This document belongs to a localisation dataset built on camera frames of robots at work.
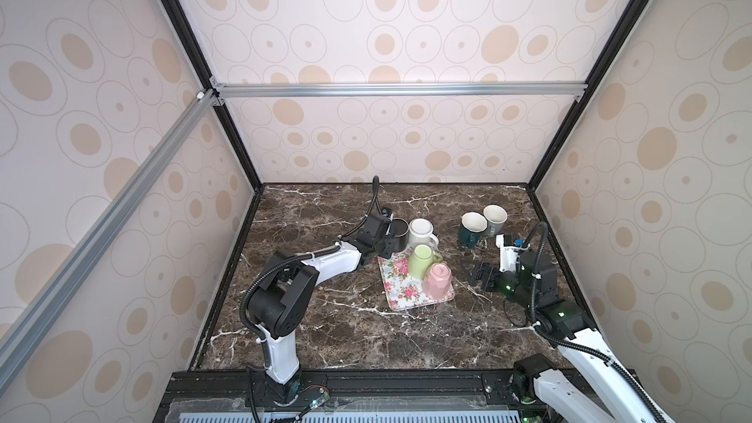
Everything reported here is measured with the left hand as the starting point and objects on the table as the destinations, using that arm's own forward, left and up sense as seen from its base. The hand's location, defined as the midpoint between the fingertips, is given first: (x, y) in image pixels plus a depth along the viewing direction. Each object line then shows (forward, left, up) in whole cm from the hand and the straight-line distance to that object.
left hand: (395, 237), depth 94 cm
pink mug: (-16, -12, +1) cm, 20 cm away
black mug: (+4, -2, 0) cm, 4 cm away
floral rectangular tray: (-14, -2, -9) cm, 17 cm away
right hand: (-15, -23, +10) cm, 29 cm away
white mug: (+2, -8, 0) cm, 9 cm away
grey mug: (+9, -35, 0) cm, 36 cm away
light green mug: (-8, -8, +2) cm, 11 cm away
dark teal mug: (+5, -26, -1) cm, 27 cm away
